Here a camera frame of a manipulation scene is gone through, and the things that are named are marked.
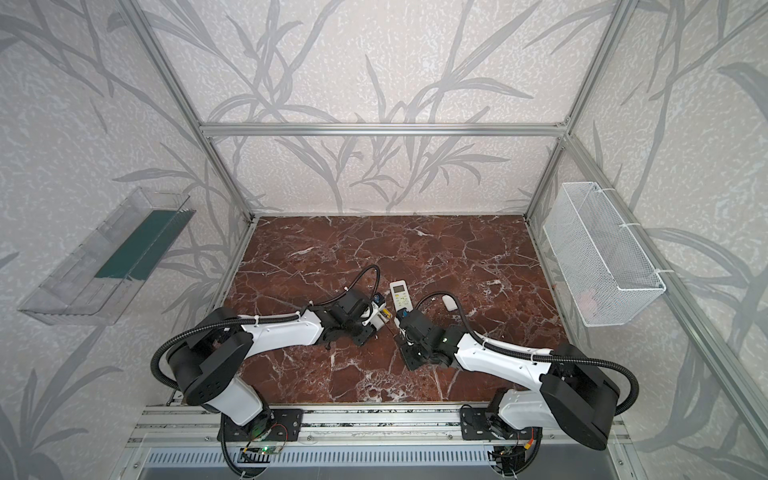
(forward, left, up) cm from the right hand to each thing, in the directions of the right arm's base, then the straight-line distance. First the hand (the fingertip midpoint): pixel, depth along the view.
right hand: (404, 344), depth 84 cm
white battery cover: (+15, -15, -4) cm, 22 cm away
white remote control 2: (+10, +6, -2) cm, 12 cm away
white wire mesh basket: (+3, -43, +31) cm, 53 cm away
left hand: (+9, +9, -2) cm, 13 cm away
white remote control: (+17, +1, -3) cm, 17 cm away
